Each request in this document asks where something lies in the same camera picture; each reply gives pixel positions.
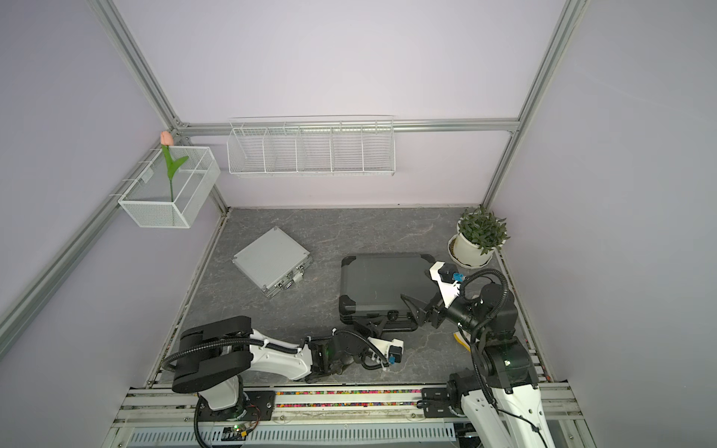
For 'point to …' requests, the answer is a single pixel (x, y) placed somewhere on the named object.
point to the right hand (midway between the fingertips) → (417, 281)
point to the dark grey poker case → (372, 286)
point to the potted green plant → (479, 233)
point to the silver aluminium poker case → (274, 261)
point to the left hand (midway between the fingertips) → (383, 314)
